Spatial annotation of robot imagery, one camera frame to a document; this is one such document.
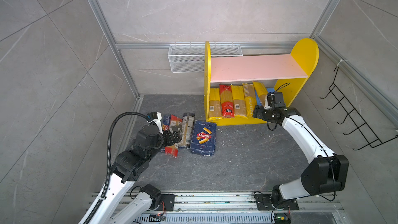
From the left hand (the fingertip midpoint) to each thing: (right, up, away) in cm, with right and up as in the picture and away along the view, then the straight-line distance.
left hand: (173, 125), depth 67 cm
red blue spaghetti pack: (-9, -1, +33) cm, 35 cm away
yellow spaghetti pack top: (+20, +6, +22) cm, 30 cm away
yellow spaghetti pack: (+53, +19, +34) cm, 65 cm away
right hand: (+45, +6, +19) cm, 50 cm away
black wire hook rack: (+80, -4, -7) cm, 80 cm away
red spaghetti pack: (+28, +15, +28) cm, 43 cm away
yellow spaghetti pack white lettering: (+43, +13, +28) cm, 52 cm away
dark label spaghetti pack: (+3, -3, +32) cm, 33 cm away
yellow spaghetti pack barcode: (+36, +12, +28) cm, 47 cm away
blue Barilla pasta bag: (+14, -11, +23) cm, 29 cm away
